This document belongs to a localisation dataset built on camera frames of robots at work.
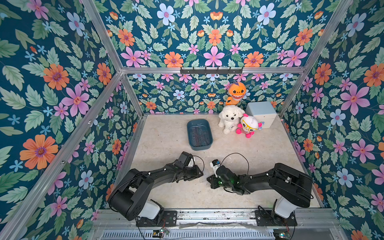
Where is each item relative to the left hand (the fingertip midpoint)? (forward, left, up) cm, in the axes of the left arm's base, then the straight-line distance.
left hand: (203, 173), depth 87 cm
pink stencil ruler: (+28, +2, -1) cm, 28 cm away
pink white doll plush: (+25, -31, +12) cm, 42 cm away
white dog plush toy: (+31, -20, +15) cm, 40 cm away
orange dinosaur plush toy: (+44, -26, +25) cm, 57 cm away
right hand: (-3, -2, -2) cm, 4 cm away
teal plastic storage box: (+31, 0, -2) cm, 31 cm away
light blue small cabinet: (+36, -45, +12) cm, 59 cm away
